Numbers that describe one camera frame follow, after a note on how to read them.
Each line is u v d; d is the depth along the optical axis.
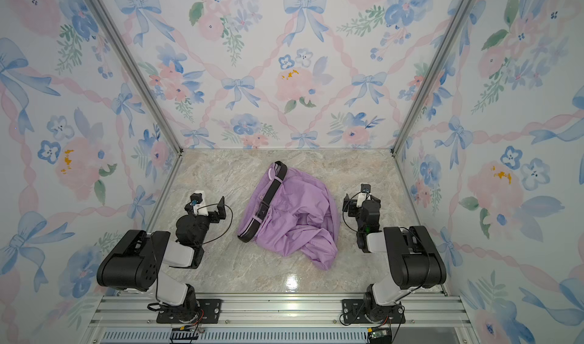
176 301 0.61
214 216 0.81
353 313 0.73
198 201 0.75
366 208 0.73
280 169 1.04
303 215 0.92
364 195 0.79
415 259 0.46
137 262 0.45
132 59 0.86
